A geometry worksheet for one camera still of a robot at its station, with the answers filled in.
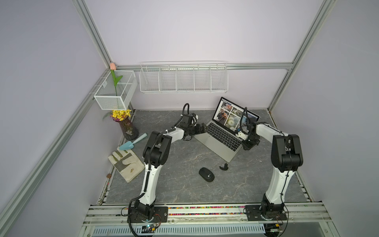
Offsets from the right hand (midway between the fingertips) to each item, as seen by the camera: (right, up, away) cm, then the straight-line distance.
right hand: (248, 145), depth 99 cm
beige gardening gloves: (-78, -10, -8) cm, 79 cm away
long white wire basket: (-26, +48, +5) cm, 55 cm away
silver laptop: (-19, +4, +3) cm, 19 cm away
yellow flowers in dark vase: (-80, +9, -1) cm, 80 cm away
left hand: (-29, +10, +3) cm, 31 cm away
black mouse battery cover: (-17, -12, -10) cm, 23 cm away
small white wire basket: (-84, +35, -11) cm, 92 cm away
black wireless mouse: (-29, -15, -15) cm, 36 cm away
